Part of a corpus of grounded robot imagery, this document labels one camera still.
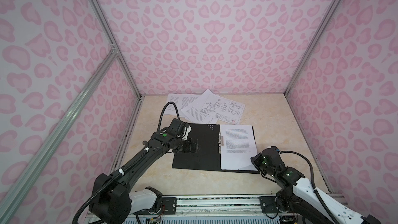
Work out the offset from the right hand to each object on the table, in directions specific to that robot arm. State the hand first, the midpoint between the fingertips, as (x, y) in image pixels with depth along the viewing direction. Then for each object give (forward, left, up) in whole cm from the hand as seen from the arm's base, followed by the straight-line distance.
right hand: (249, 157), depth 83 cm
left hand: (+3, +29, +7) cm, 30 cm away
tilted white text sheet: (+36, +33, -5) cm, 50 cm away
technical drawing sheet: (+37, +12, -5) cm, 39 cm away
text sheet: (+9, +4, -6) cm, 12 cm away
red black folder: (+2, +22, -5) cm, 22 cm away
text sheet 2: (+45, +43, -6) cm, 63 cm away
